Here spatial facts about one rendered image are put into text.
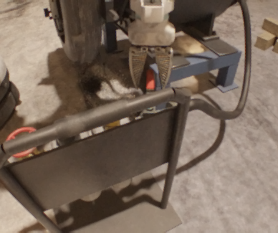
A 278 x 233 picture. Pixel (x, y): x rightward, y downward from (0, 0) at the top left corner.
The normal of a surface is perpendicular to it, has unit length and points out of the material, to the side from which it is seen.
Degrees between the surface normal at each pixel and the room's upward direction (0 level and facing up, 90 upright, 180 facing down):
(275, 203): 0
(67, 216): 0
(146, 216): 0
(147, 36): 90
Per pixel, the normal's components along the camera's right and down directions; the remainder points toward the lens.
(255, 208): 0.00, -0.71
